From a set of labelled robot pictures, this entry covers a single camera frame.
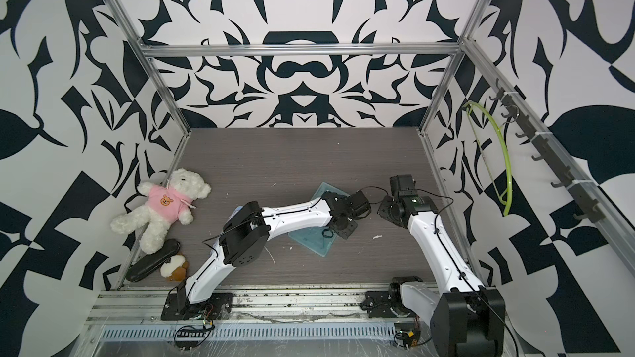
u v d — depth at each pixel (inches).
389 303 29.2
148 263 31.2
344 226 31.2
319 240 34.1
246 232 22.3
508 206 26.1
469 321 15.5
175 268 31.1
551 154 21.8
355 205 27.6
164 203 34.2
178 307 25.2
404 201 22.9
